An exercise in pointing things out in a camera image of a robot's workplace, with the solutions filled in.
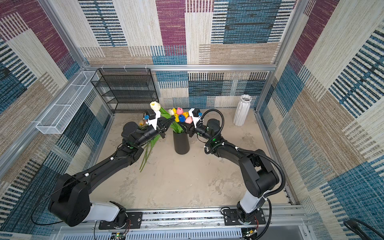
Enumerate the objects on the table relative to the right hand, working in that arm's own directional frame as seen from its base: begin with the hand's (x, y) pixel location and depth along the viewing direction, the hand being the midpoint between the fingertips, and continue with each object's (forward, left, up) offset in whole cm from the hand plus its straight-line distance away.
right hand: (181, 120), depth 80 cm
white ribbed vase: (+16, -38, -15) cm, 44 cm away
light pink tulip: (-5, -4, +5) cm, 8 cm away
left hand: (-5, +2, +10) cm, 11 cm away
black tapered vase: (-2, +2, -20) cm, 20 cm away
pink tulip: (+1, +1, +6) cm, 6 cm away
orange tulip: (-2, -3, +6) cm, 7 cm away
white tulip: (0, +5, +6) cm, 8 cm away
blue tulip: (-4, -1, +6) cm, 7 cm away
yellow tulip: (+3, +3, +5) cm, 6 cm away
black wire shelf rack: (+38, +42, -9) cm, 58 cm away
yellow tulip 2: (-4, +2, +5) cm, 6 cm away
